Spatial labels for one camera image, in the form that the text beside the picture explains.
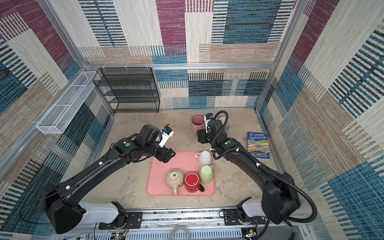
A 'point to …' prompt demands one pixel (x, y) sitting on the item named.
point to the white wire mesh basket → (59, 115)
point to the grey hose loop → (177, 227)
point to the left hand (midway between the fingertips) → (170, 148)
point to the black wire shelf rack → (129, 89)
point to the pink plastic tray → (185, 161)
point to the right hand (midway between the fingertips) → (203, 133)
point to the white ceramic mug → (205, 158)
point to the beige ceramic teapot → (175, 179)
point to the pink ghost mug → (198, 123)
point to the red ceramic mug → (191, 182)
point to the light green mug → (206, 174)
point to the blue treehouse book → (258, 144)
